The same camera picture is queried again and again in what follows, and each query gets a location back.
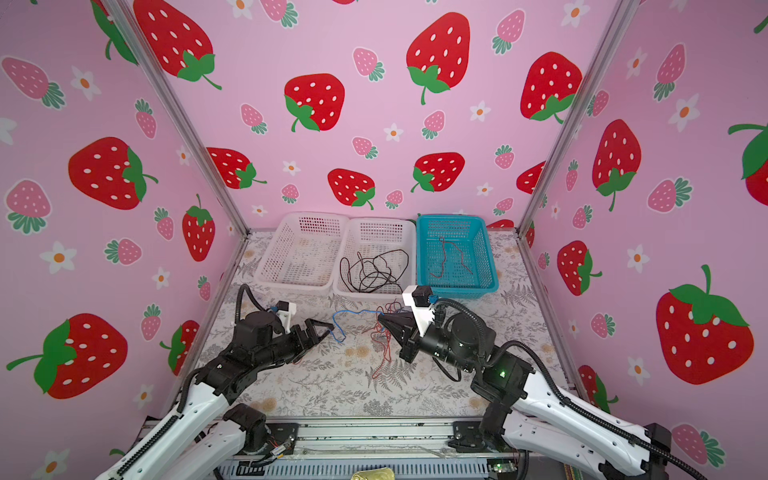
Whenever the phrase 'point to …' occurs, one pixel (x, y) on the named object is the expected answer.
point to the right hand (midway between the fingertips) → (378, 318)
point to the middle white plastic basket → (373, 236)
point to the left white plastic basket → (300, 253)
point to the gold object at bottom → (384, 473)
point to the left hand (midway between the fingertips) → (326, 333)
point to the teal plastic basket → (454, 256)
